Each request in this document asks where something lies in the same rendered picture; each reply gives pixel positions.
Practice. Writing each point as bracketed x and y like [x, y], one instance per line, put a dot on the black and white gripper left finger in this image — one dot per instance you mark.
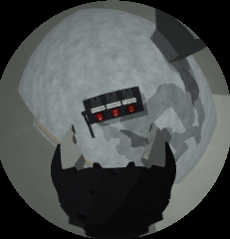
[67, 160]

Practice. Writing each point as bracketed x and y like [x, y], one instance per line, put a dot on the black power strip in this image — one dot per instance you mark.
[112, 105]

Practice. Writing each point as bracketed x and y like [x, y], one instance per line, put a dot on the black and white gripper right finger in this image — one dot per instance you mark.
[158, 157]

